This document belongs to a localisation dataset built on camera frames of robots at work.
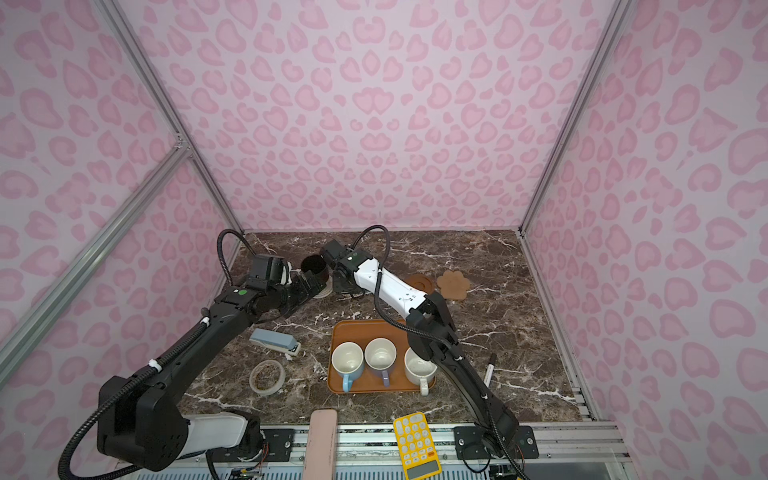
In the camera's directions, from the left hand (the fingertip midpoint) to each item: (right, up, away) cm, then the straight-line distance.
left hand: (318, 286), depth 83 cm
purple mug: (+17, -20, +3) cm, 27 cm away
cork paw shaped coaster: (+41, -2, +21) cm, 46 cm away
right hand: (+6, 0, +12) cm, 14 cm away
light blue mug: (+8, -22, +3) cm, 23 cm away
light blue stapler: (-12, -16, +4) cm, 21 cm away
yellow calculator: (+26, -38, -11) cm, 47 cm away
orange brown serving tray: (+11, -15, +7) cm, 20 cm away
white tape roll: (-15, -26, +1) cm, 30 cm away
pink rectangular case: (+4, -38, -12) cm, 40 cm away
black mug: (-3, +6, +10) cm, 12 cm away
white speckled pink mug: (+27, -21, -6) cm, 35 cm away
